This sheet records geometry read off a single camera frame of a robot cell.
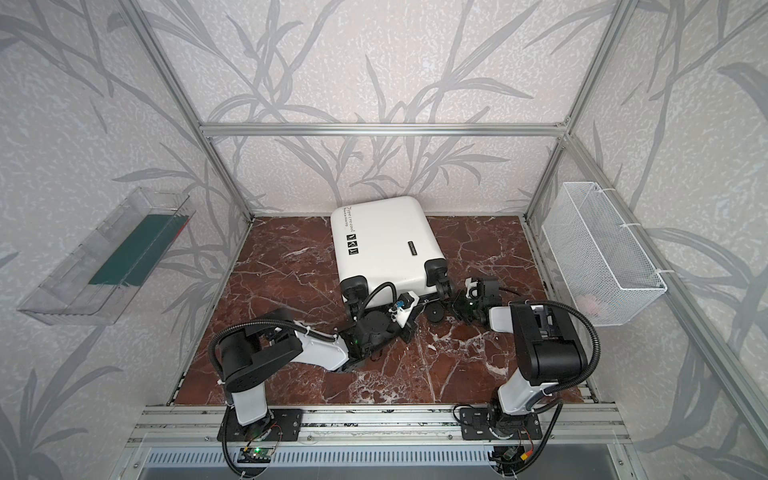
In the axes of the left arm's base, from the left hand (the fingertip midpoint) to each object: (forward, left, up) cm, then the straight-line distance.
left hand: (427, 302), depth 83 cm
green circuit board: (-34, +43, -12) cm, 57 cm away
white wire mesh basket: (-5, -35, +23) cm, 42 cm away
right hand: (+8, -6, -10) cm, 14 cm away
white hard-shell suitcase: (+15, +11, +8) cm, 21 cm away
